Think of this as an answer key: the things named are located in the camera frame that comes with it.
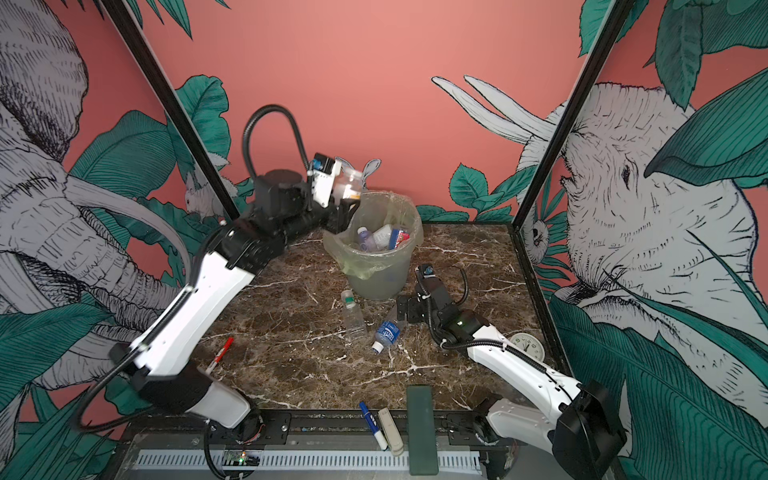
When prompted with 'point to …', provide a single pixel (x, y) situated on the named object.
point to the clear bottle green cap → (354, 324)
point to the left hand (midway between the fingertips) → (345, 192)
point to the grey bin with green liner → (378, 275)
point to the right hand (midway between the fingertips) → (407, 295)
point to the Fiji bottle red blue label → (397, 237)
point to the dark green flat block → (422, 439)
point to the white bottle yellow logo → (381, 237)
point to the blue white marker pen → (374, 427)
